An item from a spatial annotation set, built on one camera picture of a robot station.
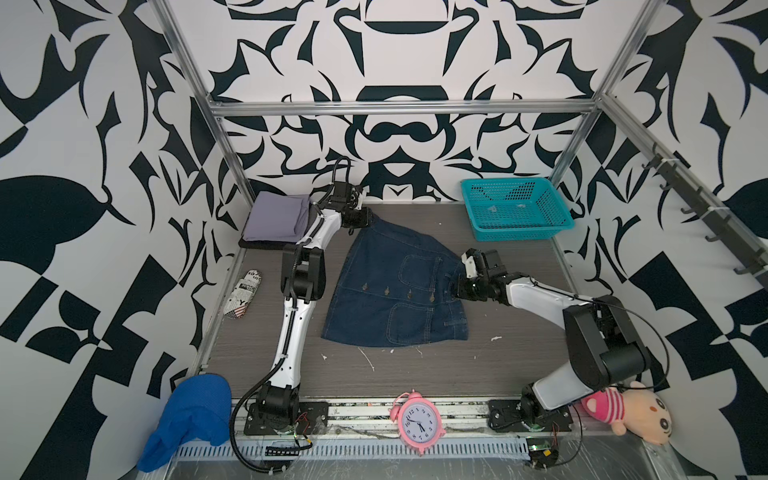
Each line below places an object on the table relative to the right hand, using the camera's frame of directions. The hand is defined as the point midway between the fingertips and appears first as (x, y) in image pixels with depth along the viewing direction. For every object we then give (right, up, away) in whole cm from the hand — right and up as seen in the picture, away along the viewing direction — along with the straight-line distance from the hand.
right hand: (454, 284), depth 93 cm
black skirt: (-44, +13, -24) cm, 52 cm away
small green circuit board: (+16, -36, -22) cm, 45 cm away
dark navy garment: (-17, -2, +4) cm, 18 cm away
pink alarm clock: (-13, -29, -20) cm, 38 cm away
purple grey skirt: (-60, +22, +16) cm, 66 cm away
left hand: (-25, +23, +16) cm, 38 cm away
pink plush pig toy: (+36, -24, -24) cm, 50 cm away
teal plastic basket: (+28, +25, +26) cm, 46 cm away
